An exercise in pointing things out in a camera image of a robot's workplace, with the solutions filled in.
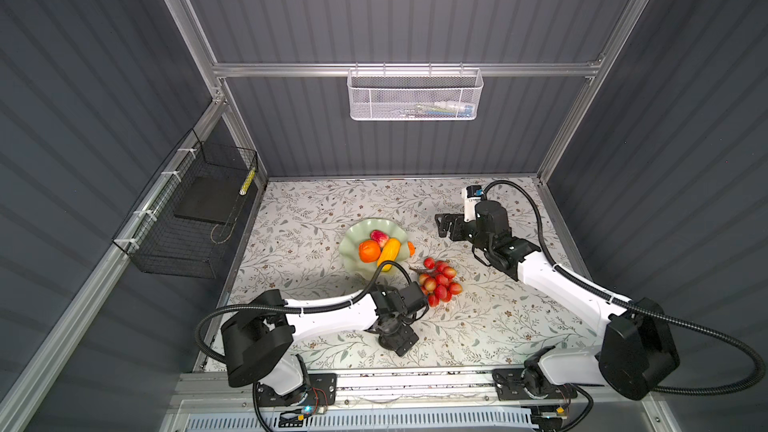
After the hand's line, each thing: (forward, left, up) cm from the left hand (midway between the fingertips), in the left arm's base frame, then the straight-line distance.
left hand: (400, 335), depth 80 cm
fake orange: (+25, +8, +3) cm, 27 cm away
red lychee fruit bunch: (+13, -12, +4) cm, 18 cm away
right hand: (+26, -16, +18) cm, 36 cm away
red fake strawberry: (+31, +4, +3) cm, 31 cm away
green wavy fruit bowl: (+34, +11, +1) cm, 36 cm away
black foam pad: (+28, +46, +27) cm, 61 cm away
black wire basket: (+15, +55, +27) cm, 63 cm away
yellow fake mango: (+25, +2, +3) cm, 25 cm away
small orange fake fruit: (+27, -6, +1) cm, 28 cm away
